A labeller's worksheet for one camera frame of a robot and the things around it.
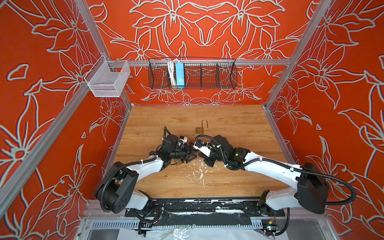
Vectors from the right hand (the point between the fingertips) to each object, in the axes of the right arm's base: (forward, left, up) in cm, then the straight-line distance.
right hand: (197, 154), depth 78 cm
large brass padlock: (+25, -4, -13) cm, 28 cm away
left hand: (+1, -2, 0) cm, 2 cm away
